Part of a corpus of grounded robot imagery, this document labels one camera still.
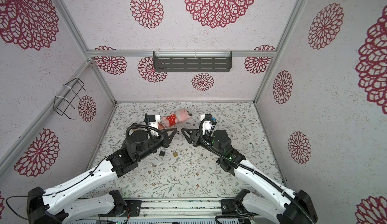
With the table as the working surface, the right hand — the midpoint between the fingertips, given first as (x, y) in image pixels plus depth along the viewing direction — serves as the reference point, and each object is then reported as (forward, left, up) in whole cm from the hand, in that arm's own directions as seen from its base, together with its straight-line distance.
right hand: (184, 128), depth 67 cm
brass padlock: (+2, +8, -31) cm, 32 cm away
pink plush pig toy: (+28, +6, -23) cm, 37 cm away
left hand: (0, +4, -2) cm, 4 cm away
